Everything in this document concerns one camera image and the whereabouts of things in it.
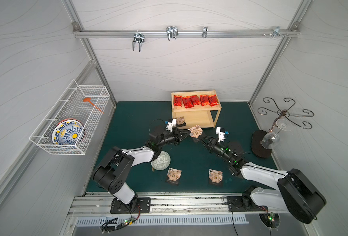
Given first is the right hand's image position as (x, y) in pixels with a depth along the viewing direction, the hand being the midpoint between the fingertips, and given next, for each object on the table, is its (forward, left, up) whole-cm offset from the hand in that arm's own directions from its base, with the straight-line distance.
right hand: (199, 136), depth 76 cm
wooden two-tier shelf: (+21, 0, 0) cm, 21 cm away
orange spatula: (+13, +61, +12) cm, 64 cm away
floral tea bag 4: (-14, -11, -22) cm, 28 cm away
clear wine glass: (-1, -37, 0) cm, 37 cm away
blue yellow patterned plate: (-9, +58, +14) cm, 60 cm away
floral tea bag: (-14, +13, -21) cm, 28 cm away
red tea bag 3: (+26, +2, +2) cm, 26 cm away
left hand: (+1, +4, +1) cm, 4 cm away
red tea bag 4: (+26, -4, +2) cm, 26 cm away
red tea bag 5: (+25, -10, +2) cm, 27 cm away
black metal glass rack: (+10, -41, +10) cm, 44 cm away
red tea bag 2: (+24, +6, +2) cm, 24 cm away
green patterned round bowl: (-7, +21, -20) cm, 29 cm away
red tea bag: (+24, +12, +2) cm, 27 cm away
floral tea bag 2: (+3, +2, 0) cm, 4 cm away
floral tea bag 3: (+24, +11, -19) cm, 32 cm away
